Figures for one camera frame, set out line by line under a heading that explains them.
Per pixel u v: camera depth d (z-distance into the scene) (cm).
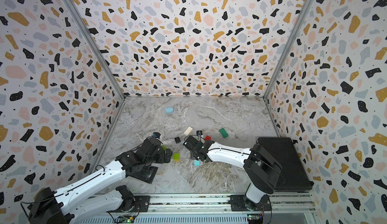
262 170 44
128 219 70
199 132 79
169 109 113
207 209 73
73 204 43
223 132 100
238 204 73
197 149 66
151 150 62
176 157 86
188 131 100
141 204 73
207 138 97
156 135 73
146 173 82
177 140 96
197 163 86
